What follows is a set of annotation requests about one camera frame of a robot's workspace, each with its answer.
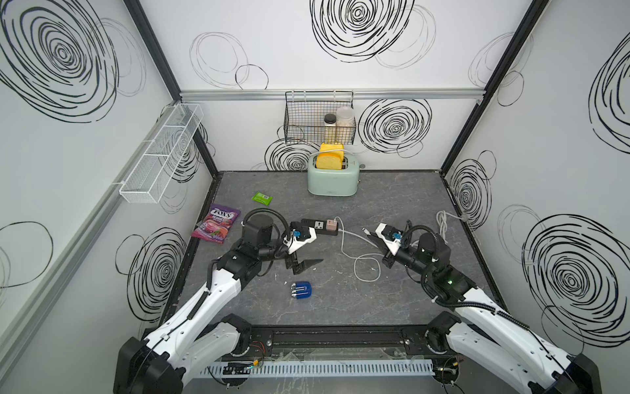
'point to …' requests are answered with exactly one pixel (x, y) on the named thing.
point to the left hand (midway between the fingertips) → (314, 243)
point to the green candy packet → (262, 198)
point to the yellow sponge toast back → (327, 147)
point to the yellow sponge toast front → (329, 161)
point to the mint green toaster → (333, 182)
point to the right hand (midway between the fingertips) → (372, 235)
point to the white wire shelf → (146, 183)
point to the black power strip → (320, 226)
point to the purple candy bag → (216, 225)
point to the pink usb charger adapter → (331, 225)
